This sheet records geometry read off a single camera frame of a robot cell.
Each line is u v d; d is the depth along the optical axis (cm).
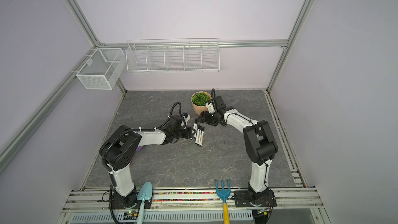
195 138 94
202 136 95
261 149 50
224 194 74
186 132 87
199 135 95
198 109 99
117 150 50
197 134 96
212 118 82
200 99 99
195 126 95
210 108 89
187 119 88
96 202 75
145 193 74
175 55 98
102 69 98
